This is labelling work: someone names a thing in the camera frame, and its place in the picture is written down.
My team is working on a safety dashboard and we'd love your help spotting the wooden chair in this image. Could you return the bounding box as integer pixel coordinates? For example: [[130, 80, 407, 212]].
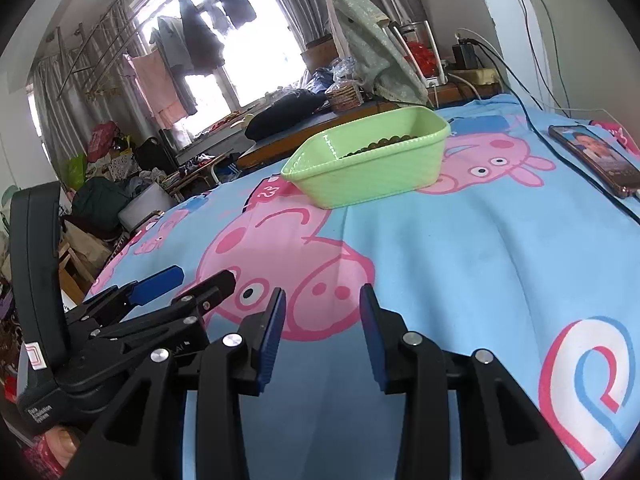
[[58, 240, 94, 304]]

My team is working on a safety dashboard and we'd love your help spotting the dark green bag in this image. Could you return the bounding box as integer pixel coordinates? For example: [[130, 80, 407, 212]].
[[70, 177, 131, 240]]

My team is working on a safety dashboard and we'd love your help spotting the grey storage box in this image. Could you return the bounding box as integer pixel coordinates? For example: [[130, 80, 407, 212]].
[[118, 183, 178, 233]]

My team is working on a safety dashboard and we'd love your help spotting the red plastic bag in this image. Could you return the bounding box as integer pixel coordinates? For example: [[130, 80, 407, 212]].
[[87, 120, 119, 162]]

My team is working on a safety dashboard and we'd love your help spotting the wooden desk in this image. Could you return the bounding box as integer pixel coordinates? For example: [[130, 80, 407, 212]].
[[235, 82, 476, 172]]

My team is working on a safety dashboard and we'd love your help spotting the blue cartoon pig bedsheet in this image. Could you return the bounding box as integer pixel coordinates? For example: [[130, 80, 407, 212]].
[[96, 96, 639, 479]]

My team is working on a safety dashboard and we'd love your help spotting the dark folded clothes pile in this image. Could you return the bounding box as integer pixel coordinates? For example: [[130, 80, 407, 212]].
[[244, 89, 326, 142]]

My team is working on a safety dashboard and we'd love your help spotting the pink hanging garment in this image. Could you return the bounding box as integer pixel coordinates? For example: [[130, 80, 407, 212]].
[[124, 50, 188, 130]]

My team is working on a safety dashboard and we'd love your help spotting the green plastic basket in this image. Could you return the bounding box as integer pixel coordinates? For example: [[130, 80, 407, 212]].
[[281, 106, 451, 209]]

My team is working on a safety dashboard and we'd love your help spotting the dark hanging jacket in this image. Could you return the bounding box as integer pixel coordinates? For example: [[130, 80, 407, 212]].
[[179, 0, 224, 75]]

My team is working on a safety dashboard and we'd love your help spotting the woven round container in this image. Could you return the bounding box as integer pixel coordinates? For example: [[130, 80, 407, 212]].
[[326, 80, 363, 114]]

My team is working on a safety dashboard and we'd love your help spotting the smartphone with lit screen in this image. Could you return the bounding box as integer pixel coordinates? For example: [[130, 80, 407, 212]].
[[548, 126, 640, 198]]

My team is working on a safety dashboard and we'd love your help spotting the green dotted fabric cover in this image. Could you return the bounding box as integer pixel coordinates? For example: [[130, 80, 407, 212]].
[[326, 0, 430, 105]]

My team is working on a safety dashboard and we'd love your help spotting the large brown wooden bead bracelet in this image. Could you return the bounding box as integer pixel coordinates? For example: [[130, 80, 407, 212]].
[[342, 132, 419, 158]]

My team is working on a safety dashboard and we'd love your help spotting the black charging cable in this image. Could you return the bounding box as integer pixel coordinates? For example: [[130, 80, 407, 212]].
[[466, 39, 640, 226]]

